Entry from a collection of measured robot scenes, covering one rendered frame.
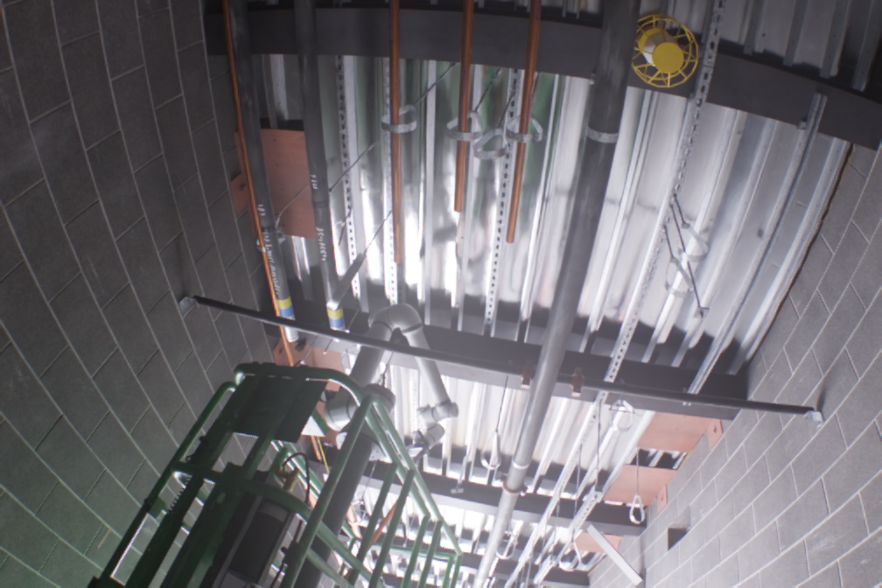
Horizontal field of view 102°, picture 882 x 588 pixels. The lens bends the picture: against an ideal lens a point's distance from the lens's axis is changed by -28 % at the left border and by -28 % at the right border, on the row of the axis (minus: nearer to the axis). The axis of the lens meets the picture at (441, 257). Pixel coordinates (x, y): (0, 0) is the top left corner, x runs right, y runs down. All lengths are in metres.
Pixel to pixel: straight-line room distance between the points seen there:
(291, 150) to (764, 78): 2.24
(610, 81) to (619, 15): 0.17
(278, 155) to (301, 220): 0.41
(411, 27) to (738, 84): 1.29
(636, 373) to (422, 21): 2.30
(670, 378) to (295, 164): 2.53
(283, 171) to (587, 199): 1.79
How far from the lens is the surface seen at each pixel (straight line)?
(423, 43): 1.99
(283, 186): 2.80
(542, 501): 4.55
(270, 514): 1.49
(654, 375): 3.15
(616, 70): 1.28
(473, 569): 6.07
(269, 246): 2.30
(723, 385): 3.32
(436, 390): 2.57
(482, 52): 1.95
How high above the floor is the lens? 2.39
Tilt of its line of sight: 52 degrees up
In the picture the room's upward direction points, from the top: 23 degrees clockwise
